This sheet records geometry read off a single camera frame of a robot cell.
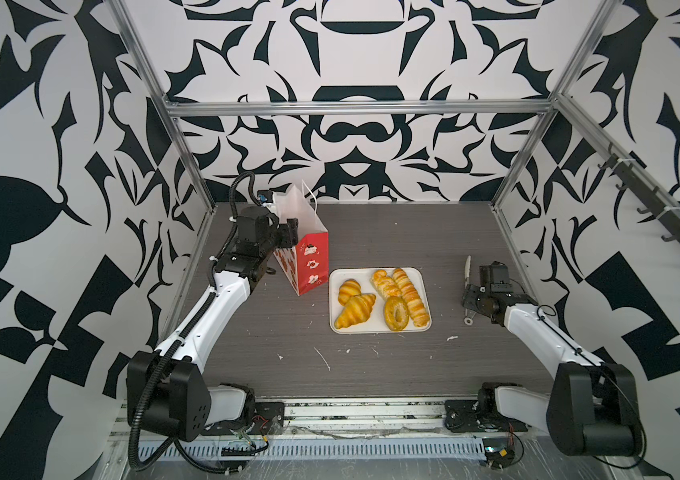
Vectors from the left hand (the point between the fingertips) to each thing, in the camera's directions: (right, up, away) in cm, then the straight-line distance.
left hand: (285, 214), depth 80 cm
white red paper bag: (+5, -14, +7) cm, 16 cm away
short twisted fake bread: (+28, -21, +14) cm, 38 cm away
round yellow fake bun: (+31, -28, +9) cm, 43 cm away
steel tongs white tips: (+53, -29, +11) cm, 62 cm away
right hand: (+55, -23, +8) cm, 61 cm away
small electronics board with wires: (+52, -56, -9) cm, 77 cm away
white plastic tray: (+40, -19, +19) cm, 48 cm away
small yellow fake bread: (+17, -22, +14) cm, 31 cm away
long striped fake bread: (+37, -27, +10) cm, 47 cm away
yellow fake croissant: (+19, -27, +7) cm, 34 cm away
